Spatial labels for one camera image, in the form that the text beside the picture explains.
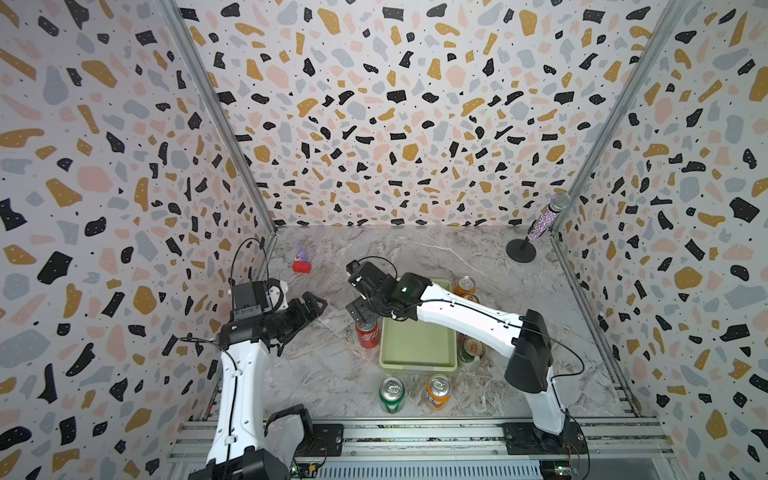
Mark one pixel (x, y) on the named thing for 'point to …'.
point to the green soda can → (392, 394)
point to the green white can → (472, 297)
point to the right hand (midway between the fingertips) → (364, 303)
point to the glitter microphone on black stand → (520, 250)
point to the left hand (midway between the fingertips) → (316, 310)
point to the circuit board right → (557, 469)
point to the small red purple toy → (301, 262)
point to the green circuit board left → (294, 469)
